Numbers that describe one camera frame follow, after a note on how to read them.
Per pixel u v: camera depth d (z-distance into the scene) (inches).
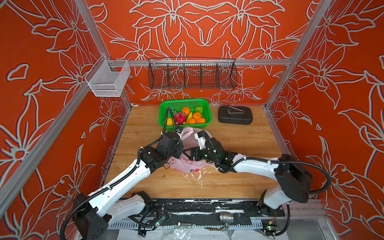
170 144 22.0
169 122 40.8
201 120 40.8
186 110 43.5
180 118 39.6
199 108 43.4
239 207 29.5
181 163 31.2
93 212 14.8
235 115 41.1
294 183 17.7
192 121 40.0
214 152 23.8
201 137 28.1
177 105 44.9
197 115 42.0
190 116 42.5
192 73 38.3
